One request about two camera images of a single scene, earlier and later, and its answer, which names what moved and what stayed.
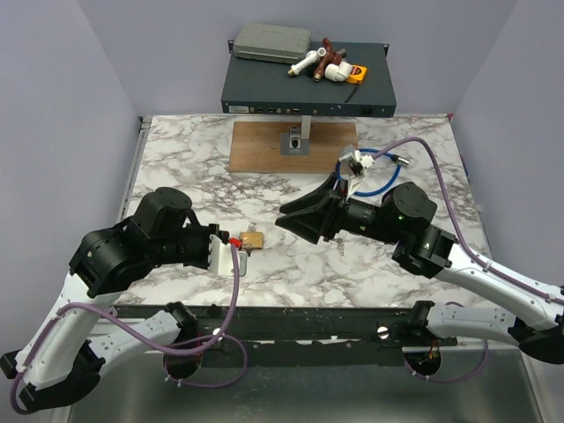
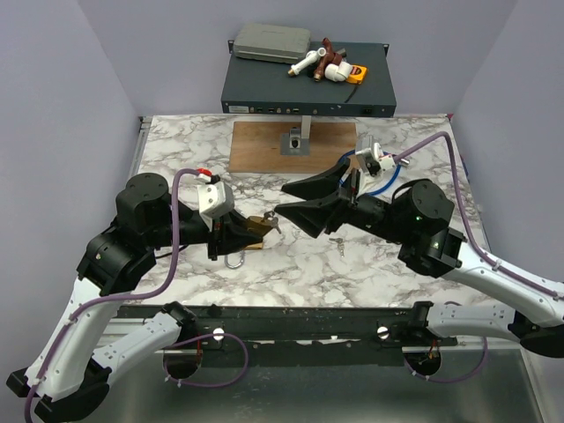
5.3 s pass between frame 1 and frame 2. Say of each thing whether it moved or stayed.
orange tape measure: stayed
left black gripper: moved
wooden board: stayed
